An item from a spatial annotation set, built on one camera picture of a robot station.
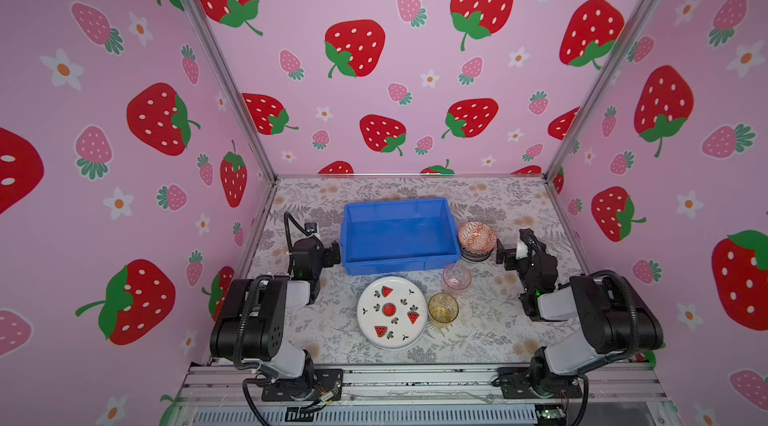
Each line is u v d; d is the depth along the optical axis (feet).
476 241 3.05
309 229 2.68
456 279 3.02
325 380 2.48
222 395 2.40
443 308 2.83
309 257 2.44
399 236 3.60
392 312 2.74
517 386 2.40
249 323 1.35
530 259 2.49
